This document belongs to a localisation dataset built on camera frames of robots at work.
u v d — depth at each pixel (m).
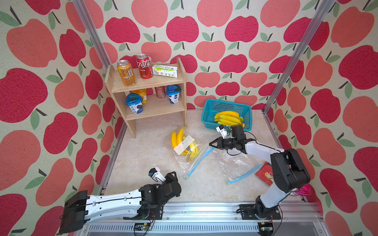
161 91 0.95
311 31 0.78
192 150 0.88
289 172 0.47
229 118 1.03
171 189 0.59
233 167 0.84
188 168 0.86
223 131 0.86
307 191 0.72
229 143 0.80
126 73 0.67
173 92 0.90
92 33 0.77
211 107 1.18
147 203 0.55
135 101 0.84
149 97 1.01
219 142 0.82
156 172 0.73
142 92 0.89
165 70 0.77
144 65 0.71
